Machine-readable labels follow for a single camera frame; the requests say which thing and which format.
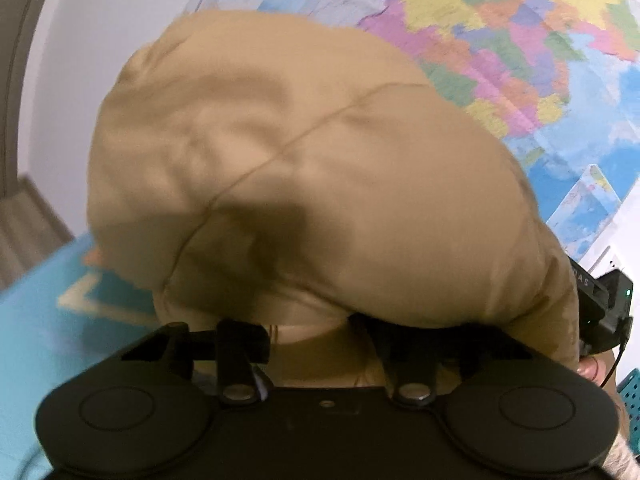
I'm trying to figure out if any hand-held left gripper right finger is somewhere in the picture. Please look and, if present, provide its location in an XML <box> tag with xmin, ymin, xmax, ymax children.
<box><xmin>372</xmin><ymin>324</ymin><xmax>533</xmax><ymax>407</ymax></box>

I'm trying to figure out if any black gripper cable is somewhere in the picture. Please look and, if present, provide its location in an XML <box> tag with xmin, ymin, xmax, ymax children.
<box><xmin>597</xmin><ymin>317</ymin><xmax>635</xmax><ymax>391</ymax></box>

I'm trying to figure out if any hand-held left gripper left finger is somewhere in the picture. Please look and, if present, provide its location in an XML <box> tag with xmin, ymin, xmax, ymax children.
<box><xmin>120</xmin><ymin>320</ymin><xmax>273</xmax><ymax>406</ymax></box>

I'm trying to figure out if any grey door frame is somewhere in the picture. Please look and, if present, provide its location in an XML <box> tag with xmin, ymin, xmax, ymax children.
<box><xmin>0</xmin><ymin>0</ymin><xmax>71</xmax><ymax>196</ymax></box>

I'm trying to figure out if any white wall outlet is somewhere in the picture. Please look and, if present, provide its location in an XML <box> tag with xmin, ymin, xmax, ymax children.
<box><xmin>590</xmin><ymin>245</ymin><xmax>625</xmax><ymax>275</ymax></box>

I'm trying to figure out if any person's right hand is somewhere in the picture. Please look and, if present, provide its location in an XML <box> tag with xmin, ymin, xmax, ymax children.
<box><xmin>575</xmin><ymin>352</ymin><xmax>617</xmax><ymax>386</ymax></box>

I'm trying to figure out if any tan puffer jacket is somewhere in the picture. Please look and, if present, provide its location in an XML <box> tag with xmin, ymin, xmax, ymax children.
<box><xmin>86</xmin><ymin>9</ymin><xmax>583</xmax><ymax>388</ymax></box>

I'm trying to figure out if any colourful wall map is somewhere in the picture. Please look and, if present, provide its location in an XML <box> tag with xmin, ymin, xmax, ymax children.
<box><xmin>187</xmin><ymin>0</ymin><xmax>640</xmax><ymax>266</ymax></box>

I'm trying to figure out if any teal perforated basket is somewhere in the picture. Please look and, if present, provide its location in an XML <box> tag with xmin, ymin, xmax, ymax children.
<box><xmin>616</xmin><ymin>367</ymin><xmax>640</xmax><ymax>433</ymax></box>

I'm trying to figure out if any teal and grey bed sheet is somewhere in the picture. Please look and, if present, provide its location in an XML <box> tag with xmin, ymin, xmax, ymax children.
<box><xmin>0</xmin><ymin>234</ymin><xmax>166</xmax><ymax>480</ymax></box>

